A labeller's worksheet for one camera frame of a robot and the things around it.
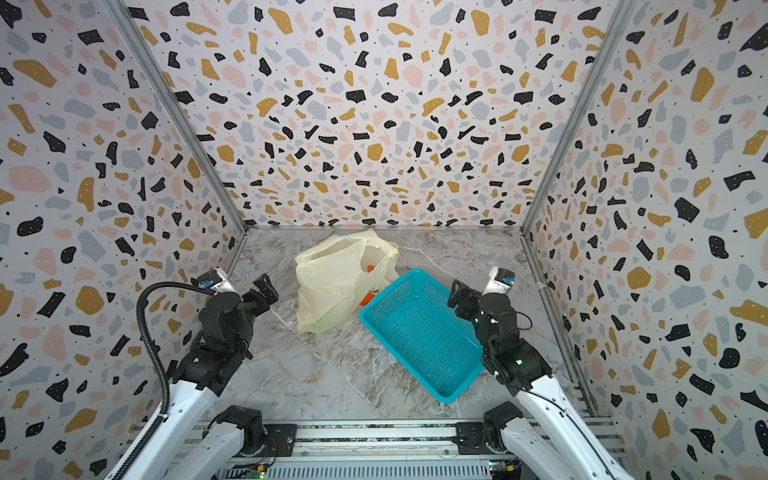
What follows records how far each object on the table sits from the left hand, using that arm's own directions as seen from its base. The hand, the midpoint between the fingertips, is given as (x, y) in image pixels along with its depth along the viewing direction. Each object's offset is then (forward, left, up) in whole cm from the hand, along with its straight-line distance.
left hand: (250, 279), depth 73 cm
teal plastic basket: (+2, -42, -28) cm, 50 cm away
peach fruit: (+4, -27, -17) cm, 32 cm away
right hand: (-1, -52, 0) cm, 52 cm away
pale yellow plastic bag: (+4, -21, -4) cm, 21 cm away
